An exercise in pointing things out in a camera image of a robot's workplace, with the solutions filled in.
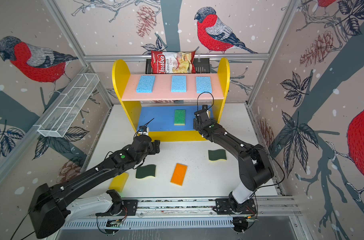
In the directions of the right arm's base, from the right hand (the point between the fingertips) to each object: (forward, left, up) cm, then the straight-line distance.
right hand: (201, 123), depth 91 cm
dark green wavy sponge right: (-14, -10, -13) cm, 22 cm away
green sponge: (+3, +14, +2) cm, 14 cm away
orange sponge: (-27, +13, -13) cm, 33 cm away
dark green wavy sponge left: (-28, +33, -10) cm, 44 cm away
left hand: (-16, +26, +4) cm, 31 cm away
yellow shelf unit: (+34, +29, -16) cm, 47 cm away
